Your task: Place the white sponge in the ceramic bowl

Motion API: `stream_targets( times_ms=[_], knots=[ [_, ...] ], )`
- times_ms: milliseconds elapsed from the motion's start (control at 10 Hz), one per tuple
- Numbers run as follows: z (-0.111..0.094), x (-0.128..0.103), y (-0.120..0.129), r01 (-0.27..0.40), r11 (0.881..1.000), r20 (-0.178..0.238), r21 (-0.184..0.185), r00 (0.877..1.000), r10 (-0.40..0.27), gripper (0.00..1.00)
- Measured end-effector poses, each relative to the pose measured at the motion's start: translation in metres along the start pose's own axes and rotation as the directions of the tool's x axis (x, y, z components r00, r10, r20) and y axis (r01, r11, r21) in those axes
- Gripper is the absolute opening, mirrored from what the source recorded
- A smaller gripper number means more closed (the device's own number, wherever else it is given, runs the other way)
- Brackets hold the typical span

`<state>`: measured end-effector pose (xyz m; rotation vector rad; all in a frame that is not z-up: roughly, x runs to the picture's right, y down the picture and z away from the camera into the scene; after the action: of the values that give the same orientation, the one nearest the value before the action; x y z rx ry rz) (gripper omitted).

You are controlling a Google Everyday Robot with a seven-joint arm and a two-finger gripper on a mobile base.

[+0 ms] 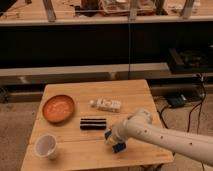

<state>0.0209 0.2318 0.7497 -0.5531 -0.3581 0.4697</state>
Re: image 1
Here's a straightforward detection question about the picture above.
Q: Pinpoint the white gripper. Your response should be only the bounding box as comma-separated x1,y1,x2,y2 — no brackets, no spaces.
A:
104,123,128,153

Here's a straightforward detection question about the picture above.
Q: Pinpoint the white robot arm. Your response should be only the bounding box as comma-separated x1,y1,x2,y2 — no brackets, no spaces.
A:
104,108,213,167

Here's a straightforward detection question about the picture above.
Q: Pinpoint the wooden table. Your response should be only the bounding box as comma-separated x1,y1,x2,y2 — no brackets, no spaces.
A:
21,80,173,171

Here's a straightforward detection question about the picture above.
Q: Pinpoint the white plastic cup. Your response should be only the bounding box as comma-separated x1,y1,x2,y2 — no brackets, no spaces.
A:
34,134,58,160

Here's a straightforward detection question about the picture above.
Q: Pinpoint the black power adapter box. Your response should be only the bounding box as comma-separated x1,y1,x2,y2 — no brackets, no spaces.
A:
165,94,186,108

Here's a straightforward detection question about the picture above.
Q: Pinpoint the long wooden bench shelf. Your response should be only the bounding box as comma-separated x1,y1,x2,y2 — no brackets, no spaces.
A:
0,62,213,88

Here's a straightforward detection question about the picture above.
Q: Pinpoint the black equipment on shelf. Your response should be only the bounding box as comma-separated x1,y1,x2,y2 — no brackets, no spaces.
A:
167,48,213,74

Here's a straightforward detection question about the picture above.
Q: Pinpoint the black cable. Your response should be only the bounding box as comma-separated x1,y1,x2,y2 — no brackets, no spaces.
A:
158,74,208,134

